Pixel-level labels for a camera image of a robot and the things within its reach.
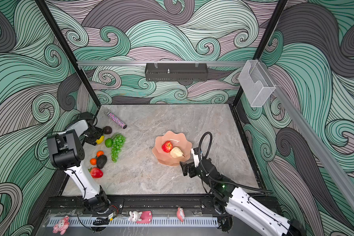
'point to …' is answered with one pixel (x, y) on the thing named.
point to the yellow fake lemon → (100, 140)
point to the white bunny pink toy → (144, 217)
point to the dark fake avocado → (101, 161)
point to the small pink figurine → (180, 213)
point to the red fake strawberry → (96, 172)
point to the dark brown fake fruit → (107, 130)
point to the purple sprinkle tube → (116, 120)
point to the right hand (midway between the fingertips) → (187, 160)
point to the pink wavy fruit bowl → (179, 140)
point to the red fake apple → (167, 146)
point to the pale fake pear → (175, 152)
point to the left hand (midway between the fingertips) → (100, 135)
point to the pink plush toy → (62, 225)
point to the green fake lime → (108, 142)
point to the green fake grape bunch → (118, 140)
